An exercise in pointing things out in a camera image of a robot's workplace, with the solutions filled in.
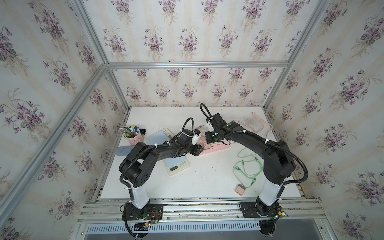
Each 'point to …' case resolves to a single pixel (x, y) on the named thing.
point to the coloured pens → (129, 132)
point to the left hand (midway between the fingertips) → (200, 148)
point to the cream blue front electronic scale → (173, 165)
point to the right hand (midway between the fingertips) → (209, 138)
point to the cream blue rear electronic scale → (159, 137)
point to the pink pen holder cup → (136, 139)
